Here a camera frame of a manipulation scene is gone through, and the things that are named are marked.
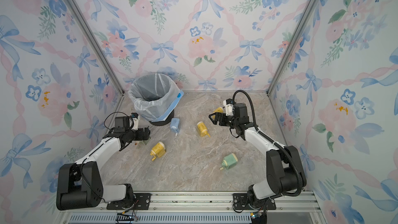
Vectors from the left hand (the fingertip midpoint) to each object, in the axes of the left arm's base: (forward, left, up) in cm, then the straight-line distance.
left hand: (142, 130), depth 91 cm
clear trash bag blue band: (+22, -4, +7) cm, 24 cm away
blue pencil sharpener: (+4, -19, +1) cm, 19 cm away
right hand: (+5, -43, +8) cm, 44 cm away
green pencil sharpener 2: (-7, 0, -2) cm, 7 cm away
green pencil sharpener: (-18, -49, 0) cm, 53 cm away
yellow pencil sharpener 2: (+16, -46, +1) cm, 49 cm away
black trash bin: (+2, -13, +5) cm, 14 cm away
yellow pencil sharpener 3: (-12, -12, 0) cm, 17 cm away
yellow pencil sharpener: (+1, -35, 0) cm, 35 cm away
